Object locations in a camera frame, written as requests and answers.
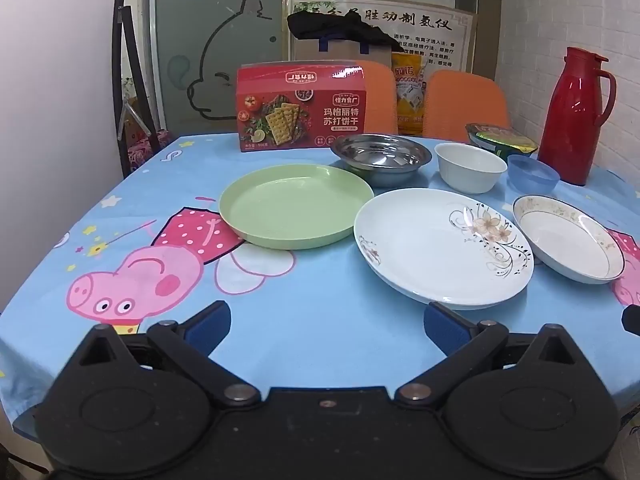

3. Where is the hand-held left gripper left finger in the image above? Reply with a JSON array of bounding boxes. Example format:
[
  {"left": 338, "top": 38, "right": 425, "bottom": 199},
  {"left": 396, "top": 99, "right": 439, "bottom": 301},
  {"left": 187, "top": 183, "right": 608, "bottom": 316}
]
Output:
[{"left": 80, "top": 301, "right": 262, "bottom": 408}]

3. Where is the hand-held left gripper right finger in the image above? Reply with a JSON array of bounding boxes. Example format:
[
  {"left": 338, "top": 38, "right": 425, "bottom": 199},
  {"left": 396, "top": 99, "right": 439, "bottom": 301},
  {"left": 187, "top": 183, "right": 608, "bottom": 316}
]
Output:
[{"left": 395, "top": 301, "right": 576, "bottom": 406}]

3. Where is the white floral plate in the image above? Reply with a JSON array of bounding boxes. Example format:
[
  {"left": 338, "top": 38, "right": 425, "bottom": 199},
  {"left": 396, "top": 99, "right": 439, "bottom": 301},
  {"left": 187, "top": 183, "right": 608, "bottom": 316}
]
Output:
[{"left": 353, "top": 187, "right": 535, "bottom": 311}]

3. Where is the gold-rimmed deep plate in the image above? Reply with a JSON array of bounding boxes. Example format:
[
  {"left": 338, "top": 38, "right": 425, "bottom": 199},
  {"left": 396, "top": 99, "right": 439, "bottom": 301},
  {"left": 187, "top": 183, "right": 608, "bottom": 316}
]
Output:
[{"left": 512, "top": 195, "right": 626, "bottom": 285}]

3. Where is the green plastic plate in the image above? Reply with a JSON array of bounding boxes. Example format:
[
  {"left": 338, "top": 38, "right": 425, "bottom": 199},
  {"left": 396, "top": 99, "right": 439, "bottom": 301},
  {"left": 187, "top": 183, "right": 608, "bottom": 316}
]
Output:
[{"left": 218, "top": 164, "right": 376, "bottom": 251}]

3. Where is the white ceramic bowl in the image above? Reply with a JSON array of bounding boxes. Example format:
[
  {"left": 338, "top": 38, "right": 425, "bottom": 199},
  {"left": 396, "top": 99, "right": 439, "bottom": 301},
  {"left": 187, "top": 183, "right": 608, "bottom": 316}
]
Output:
[{"left": 434, "top": 142, "right": 508, "bottom": 195}]

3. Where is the stainless steel bowl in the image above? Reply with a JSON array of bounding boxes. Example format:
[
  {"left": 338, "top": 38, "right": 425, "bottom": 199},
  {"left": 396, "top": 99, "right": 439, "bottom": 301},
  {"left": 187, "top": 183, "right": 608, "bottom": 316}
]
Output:
[{"left": 330, "top": 134, "right": 432, "bottom": 188}]

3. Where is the blue plastic bowl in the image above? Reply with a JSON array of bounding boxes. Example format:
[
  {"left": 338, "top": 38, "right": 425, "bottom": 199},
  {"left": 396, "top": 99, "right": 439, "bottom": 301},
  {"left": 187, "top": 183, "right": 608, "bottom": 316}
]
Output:
[{"left": 507, "top": 154, "right": 561, "bottom": 196}]

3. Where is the pink floral box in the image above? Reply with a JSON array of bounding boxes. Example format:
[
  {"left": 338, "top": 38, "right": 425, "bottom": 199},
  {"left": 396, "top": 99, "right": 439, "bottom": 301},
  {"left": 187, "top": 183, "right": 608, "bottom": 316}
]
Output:
[{"left": 127, "top": 129, "right": 173, "bottom": 173}]

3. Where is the instant noodle cup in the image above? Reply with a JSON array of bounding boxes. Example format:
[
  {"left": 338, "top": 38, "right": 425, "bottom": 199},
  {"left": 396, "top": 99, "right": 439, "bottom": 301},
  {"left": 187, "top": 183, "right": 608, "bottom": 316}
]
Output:
[{"left": 465, "top": 122, "right": 540, "bottom": 157}]

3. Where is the red thermos jug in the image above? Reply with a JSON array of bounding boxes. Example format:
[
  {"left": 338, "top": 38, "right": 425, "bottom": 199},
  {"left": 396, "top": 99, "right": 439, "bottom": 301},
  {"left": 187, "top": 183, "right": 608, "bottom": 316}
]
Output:
[{"left": 537, "top": 46, "right": 617, "bottom": 187}]

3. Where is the orange chair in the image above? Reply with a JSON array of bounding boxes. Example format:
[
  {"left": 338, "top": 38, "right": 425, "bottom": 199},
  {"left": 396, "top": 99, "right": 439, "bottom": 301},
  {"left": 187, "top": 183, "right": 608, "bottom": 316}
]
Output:
[
  {"left": 345, "top": 60, "right": 399, "bottom": 136},
  {"left": 422, "top": 70, "right": 511, "bottom": 143}
]

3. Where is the red cracker box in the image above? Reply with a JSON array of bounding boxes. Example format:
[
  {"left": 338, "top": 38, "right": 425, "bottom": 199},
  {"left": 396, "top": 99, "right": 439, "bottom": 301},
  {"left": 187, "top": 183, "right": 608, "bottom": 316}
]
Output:
[{"left": 236, "top": 61, "right": 368, "bottom": 153}]

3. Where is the yellow bag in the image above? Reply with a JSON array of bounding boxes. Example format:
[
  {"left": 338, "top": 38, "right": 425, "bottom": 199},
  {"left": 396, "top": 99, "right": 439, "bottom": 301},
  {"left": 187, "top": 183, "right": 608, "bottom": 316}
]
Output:
[{"left": 391, "top": 52, "right": 431, "bottom": 136}]

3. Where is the frosted glass door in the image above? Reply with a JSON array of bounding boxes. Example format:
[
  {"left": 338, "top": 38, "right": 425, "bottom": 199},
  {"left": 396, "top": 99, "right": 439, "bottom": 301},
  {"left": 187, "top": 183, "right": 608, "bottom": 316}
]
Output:
[{"left": 150, "top": 0, "right": 291, "bottom": 136}]

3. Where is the black metal rack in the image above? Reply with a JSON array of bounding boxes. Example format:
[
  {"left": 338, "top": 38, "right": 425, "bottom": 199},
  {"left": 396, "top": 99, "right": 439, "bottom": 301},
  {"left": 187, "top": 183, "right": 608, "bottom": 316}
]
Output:
[{"left": 111, "top": 0, "right": 168, "bottom": 181}]

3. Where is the black cloth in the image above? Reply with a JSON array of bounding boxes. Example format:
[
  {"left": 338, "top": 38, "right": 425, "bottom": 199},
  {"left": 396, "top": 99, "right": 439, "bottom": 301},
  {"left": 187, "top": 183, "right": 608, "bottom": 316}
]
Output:
[{"left": 286, "top": 10, "right": 405, "bottom": 53}]

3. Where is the cardboard box with blue handles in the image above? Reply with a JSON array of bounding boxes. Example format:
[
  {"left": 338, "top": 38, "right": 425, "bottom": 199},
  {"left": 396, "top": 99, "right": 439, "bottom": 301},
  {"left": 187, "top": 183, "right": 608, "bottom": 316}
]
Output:
[{"left": 292, "top": 37, "right": 393, "bottom": 68}]

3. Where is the wall poster with calligraphy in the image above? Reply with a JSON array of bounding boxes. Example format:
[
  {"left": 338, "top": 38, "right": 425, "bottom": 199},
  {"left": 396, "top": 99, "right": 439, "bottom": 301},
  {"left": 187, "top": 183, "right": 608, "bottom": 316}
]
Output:
[{"left": 285, "top": 0, "right": 478, "bottom": 78}]

